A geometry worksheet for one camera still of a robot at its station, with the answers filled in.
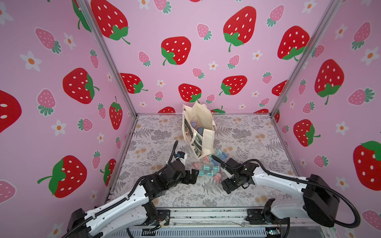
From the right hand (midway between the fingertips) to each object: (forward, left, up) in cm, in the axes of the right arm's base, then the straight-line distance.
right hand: (227, 186), depth 82 cm
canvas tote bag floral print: (+38, +19, +5) cm, 43 cm away
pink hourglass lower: (+4, +5, +2) cm, 7 cm away
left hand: (+2, +19, +13) cm, 23 cm away
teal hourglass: (+7, +10, 0) cm, 12 cm away
